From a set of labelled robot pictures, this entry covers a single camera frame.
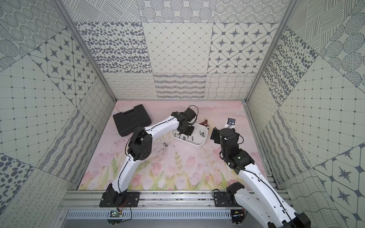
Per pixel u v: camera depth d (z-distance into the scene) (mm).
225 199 738
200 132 1011
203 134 998
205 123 1035
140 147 594
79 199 764
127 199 732
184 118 742
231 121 645
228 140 536
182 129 838
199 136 985
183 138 965
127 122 1022
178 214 701
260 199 448
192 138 978
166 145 945
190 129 881
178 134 991
